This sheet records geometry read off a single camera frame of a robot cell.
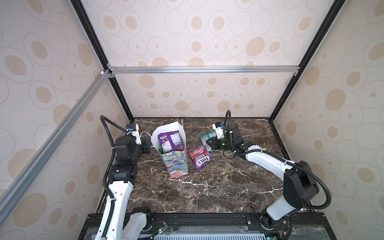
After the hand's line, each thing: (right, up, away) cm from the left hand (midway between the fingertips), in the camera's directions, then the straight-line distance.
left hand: (148, 134), depth 72 cm
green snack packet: (+70, -10, +27) cm, 76 cm away
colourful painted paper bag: (+13, -15, +7) cm, 21 cm away
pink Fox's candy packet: (+26, -14, +22) cm, 37 cm away
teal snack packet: (+30, -2, +32) cm, 44 cm away
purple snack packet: (+9, -4, +12) cm, 15 cm away
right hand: (+29, -4, +13) cm, 32 cm away
